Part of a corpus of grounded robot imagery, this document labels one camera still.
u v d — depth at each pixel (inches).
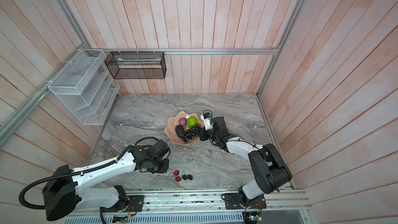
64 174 16.7
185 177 31.5
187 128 37.0
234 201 28.8
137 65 42.3
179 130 37.4
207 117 31.4
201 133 30.7
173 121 39.7
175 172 32.2
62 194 15.5
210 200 30.0
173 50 39.2
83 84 28.3
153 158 24.1
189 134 35.4
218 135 27.7
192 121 37.5
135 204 28.8
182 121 38.5
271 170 17.5
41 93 24.8
